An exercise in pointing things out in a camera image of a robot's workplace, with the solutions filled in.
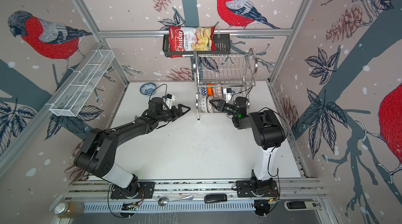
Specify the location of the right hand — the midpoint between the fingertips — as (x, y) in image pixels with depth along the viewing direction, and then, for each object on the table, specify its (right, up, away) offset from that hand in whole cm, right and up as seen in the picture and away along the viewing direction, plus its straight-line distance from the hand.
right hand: (208, 105), depth 90 cm
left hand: (-12, -3, -5) cm, 14 cm away
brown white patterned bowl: (+1, -1, +1) cm, 1 cm away
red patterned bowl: (-3, +9, +8) cm, 12 cm away
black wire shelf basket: (+9, +39, +5) cm, 40 cm away
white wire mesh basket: (-64, +4, -19) cm, 67 cm away
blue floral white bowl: (-45, +10, +24) cm, 52 cm away
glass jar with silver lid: (-58, -41, -28) cm, 76 cm away
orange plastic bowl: (+1, +9, +9) cm, 13 cm away
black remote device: (+2, -40, -22) cm, 46 cm away
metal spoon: (-22, -44, -19) cm, 52 cm away
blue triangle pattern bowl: (+7, +8, +9) cm, 14 cm away
